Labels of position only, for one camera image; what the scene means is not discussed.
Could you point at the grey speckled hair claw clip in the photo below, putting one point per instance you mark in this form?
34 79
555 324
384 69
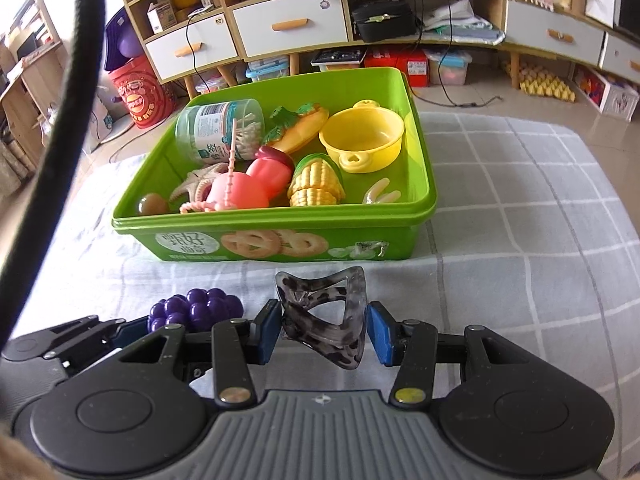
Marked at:
325 342

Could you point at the blue-lid storage box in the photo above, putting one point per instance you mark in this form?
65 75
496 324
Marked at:
270 70

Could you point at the clear storage box pink contents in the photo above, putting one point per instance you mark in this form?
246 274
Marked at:
450 70

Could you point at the black case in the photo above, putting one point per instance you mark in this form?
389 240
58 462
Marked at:
382 22

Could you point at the black flat tray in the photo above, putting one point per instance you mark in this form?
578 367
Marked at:
340 57

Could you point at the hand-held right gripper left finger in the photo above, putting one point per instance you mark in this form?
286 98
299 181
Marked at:
270 332

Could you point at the green plastic storage box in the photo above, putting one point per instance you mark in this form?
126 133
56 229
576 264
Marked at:
400 240

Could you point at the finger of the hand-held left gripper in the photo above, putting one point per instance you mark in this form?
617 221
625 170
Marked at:
80 327
132 332

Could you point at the clear cotton swab jar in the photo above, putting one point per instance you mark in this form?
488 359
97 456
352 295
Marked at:
210 125

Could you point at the red flat box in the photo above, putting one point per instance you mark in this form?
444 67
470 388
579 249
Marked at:
400 62

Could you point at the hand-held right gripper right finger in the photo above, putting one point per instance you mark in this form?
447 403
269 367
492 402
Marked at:
382 332

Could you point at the wooden desk shelf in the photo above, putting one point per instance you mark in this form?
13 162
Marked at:
25 110

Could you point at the yellow egg tray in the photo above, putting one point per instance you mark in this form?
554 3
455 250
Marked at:
545 85

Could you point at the pink pig toy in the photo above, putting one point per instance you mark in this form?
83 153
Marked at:
255 185

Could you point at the red printed bucket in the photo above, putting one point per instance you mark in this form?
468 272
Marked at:
142 95

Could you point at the beige starfish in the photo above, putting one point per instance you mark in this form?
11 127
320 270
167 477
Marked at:
200 180

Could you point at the white drawer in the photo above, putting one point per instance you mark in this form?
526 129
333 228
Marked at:
622 57
290 25
192 52
555 27

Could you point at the tan hand-shaped toy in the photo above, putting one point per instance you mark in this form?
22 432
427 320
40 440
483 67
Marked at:
380 195
152 205

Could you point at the white crate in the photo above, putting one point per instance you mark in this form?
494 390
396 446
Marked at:
610 95

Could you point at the small cardboard box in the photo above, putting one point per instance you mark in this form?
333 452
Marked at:
161 16

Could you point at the orange toy pumpkin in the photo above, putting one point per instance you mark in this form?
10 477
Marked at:
305 130

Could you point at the pile of folded cloths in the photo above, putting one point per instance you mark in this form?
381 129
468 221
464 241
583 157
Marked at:
460 25

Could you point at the purple toy grapes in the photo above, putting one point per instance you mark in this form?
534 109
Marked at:
210 305

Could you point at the yellow toy pot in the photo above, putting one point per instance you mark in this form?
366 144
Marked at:
360 135

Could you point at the toy corn cob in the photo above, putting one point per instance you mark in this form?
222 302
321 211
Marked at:
312 180

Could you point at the grey checked cloth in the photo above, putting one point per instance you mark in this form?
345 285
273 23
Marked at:
525 235

